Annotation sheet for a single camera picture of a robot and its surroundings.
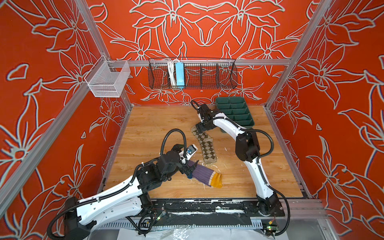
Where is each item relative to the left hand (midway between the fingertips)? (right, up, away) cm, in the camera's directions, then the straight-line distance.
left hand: (190, 151), depth 70 cm
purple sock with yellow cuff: (+9, -17, +13) cm, 23 cm away
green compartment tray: (+35, +24, +40) cm, 58 cm away
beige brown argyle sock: (+11, -1, +25) cm, 27 cm away
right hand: (+8, +10, +30) cm, 33 cm away
